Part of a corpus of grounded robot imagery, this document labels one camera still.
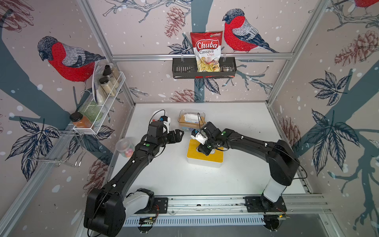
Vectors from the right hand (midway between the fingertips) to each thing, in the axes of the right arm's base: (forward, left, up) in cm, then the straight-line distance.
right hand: (199, 147), depth 86 cm
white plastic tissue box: (-8, -3, -4) cm, 10 cm away
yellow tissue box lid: (-4, +4, 0) cm, 5 cm away
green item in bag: (+3, +53, +27) cm, 60 cm away
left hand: (+5, +11, +11) cm, 17 cm away
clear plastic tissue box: (+21, +7, 0) cm, 22 cm away
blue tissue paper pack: (+17, +9, -4) cm, 20 cm away
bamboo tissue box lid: (+19, +12, -2) cm, 23 cm away
